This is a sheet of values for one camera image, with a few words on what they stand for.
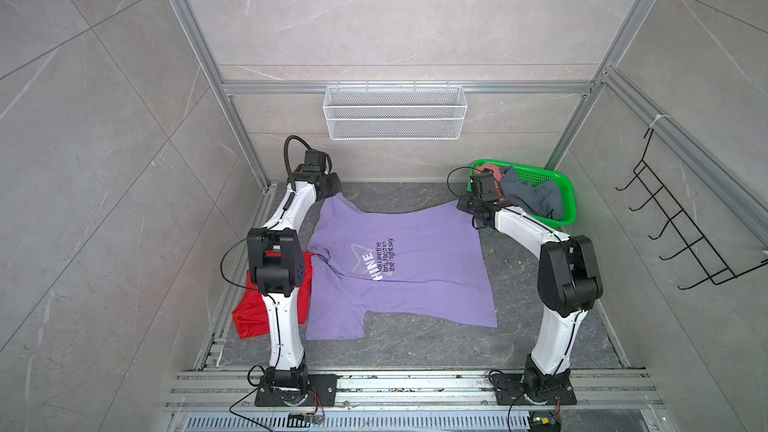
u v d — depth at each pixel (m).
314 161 0.78
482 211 0.73
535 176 1.14
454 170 0.83
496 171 1.10
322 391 0.73
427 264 0.98
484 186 0.76
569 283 0.52
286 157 0.74
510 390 0.73
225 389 0.75
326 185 0.90
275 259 0.57
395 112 0.99
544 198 1.07
